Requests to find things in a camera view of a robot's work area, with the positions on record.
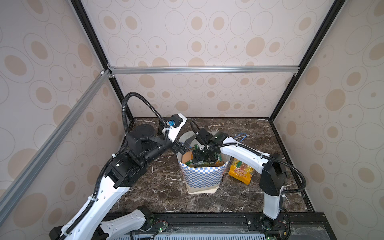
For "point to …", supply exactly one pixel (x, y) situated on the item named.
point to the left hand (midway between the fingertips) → (189, 127)
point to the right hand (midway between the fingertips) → (197, 160)
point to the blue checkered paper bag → (200, 180)
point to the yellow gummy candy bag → (240, 171)
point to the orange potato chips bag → (188, 156)
